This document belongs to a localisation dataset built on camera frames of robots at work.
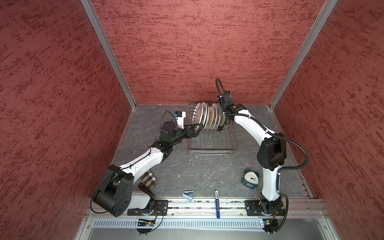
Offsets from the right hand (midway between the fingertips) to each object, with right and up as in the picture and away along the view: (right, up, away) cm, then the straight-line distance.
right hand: (225, 111), depth 93 cm
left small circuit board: (-44, -57, -21) cm, 75 cm away
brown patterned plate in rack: (-9, -4, +2) cm, 10 cm away
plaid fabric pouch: (-45, -39, -13) cm, 61 cm away
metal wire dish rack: (-9, -21, +4) cm, 23 cm away
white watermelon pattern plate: (-14, -3, -1) cm, 14 cm away
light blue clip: (-23, -46, -16) cm, 54 cm away
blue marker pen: (-8, -49, -19) cm, 53 cm away
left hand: (-18, -10, -14) cm, 25 cm away
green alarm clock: (+11, -38, -14) cm, 42 cm away
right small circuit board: (+18, -57, -22) cm, 64 cm away
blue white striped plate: (-18, -2, +13) cm, 23 cm away
